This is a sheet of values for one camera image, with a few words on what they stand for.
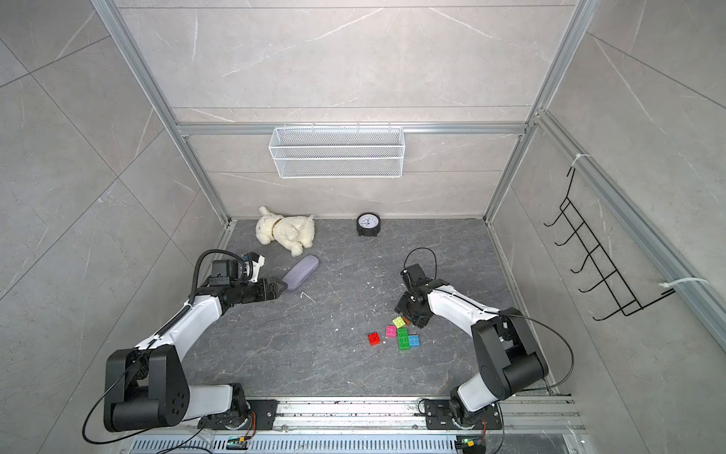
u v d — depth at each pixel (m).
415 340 0.86
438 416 0.73
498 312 0.49
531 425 0.73
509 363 0.44
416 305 0.66
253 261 0.77
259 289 0.78
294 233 1.02
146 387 0.46
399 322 0.88
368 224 1.15
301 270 1.01
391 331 0.88
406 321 0.80
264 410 0.75
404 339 0.86
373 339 0.86
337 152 1.01
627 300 0.60
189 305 0.55
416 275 0.73
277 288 0.81
